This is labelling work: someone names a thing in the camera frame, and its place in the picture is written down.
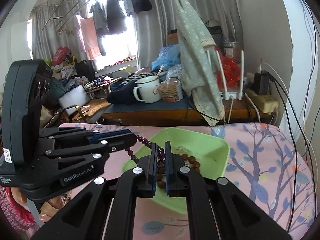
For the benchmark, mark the spoon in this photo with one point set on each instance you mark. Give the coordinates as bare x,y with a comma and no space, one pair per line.
160,71

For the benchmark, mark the person's left hand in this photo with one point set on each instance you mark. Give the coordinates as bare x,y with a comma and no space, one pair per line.
48,215

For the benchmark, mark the white router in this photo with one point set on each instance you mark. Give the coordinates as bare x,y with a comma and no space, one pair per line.
232,95

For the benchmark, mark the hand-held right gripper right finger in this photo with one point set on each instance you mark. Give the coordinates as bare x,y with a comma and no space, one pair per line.
168,170

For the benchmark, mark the green plastic basin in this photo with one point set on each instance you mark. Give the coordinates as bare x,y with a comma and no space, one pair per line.
200,140

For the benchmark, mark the pale round hat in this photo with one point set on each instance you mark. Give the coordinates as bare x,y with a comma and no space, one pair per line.
212,23

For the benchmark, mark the low folding table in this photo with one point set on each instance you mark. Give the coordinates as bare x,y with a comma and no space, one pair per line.
107,82

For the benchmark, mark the narrow grey curtain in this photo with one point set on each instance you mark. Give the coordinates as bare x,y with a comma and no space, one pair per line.
45,35

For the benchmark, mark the pink-red shopping bag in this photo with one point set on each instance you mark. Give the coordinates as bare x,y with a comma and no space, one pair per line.
60,55

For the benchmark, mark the grey-green floral cloth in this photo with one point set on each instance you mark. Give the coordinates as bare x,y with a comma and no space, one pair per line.
197,55

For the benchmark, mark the white storage box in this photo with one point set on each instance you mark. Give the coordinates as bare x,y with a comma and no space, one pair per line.
73,97

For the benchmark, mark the dark green bag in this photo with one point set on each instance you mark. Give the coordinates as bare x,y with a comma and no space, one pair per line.
56,90

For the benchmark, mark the wide grey curtain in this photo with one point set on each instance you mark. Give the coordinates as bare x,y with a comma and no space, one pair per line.
160,17

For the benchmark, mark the white enamel mug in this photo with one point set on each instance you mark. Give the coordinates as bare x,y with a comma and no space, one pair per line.
147,92

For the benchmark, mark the glass jar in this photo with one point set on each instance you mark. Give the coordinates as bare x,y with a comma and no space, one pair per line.
231,50

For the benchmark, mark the red checked clothing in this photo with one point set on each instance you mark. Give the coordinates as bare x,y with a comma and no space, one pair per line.
15,210

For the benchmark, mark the beige power strip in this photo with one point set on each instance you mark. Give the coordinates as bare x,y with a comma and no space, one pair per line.
265,102

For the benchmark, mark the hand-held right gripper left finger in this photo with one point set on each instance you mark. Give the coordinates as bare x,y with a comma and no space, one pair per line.
153,170

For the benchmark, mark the grey hanging garment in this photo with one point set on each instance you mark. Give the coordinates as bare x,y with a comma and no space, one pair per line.
98,17

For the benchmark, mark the red plastic bag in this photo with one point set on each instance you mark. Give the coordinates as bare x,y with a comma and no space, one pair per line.
230,70

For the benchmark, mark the cardboard box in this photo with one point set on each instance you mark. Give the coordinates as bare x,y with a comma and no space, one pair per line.
172,38

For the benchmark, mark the pink hanging garment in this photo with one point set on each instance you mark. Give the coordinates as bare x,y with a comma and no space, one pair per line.
88,35

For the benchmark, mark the navy hanging vest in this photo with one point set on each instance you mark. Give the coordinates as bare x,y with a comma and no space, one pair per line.
141,1

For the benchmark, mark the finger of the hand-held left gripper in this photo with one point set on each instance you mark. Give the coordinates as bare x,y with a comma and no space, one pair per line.
117,143
110,134

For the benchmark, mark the black suitcase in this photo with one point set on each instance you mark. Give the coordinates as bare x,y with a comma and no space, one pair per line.
85,68

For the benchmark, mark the chair with woven seat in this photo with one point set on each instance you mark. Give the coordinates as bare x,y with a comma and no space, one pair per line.
95,107

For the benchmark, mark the dark folded clothing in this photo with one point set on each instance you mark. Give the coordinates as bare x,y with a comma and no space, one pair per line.
122,95

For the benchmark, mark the black hanging jacket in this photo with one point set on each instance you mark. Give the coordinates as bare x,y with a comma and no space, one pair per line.
115,12

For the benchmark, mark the pink tree print bedsheet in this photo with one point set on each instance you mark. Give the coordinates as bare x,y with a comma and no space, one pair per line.
250,155

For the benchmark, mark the bag of round biscuits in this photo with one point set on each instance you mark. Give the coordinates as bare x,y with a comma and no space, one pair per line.
170,91

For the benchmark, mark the metal drying rack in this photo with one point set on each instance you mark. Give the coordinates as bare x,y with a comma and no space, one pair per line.
62,10

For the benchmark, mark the blue plastic bag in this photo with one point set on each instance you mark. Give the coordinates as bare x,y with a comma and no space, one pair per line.
170,57

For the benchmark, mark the wooden desk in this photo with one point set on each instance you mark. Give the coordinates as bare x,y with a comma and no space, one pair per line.
150,116

